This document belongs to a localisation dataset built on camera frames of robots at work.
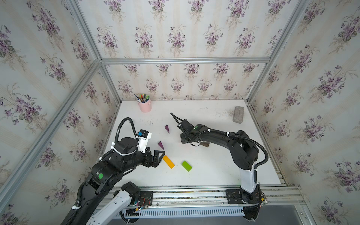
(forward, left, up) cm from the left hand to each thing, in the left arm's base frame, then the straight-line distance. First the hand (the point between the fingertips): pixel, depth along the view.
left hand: (158, 151), depth 64 cm
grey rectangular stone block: (+40, -57, -21) cm, 72 cm away
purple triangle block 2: (+15, +3, -23) cm, 28 cm away
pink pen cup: (+48, +17, -21) cm, 55 cm away
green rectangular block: (+2, -15, -24) cm, 28 cm away
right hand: (+19, -16, -22) cm, 33 cm away
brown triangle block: (+15, -27, -22) cm, 38 cm away
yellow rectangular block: (+5, -3, -26) cm, 27 cm away
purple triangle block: (+29, -1, -23) cm, 37 cm away
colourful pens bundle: (+50, +19, -14) cm, 55 cm away
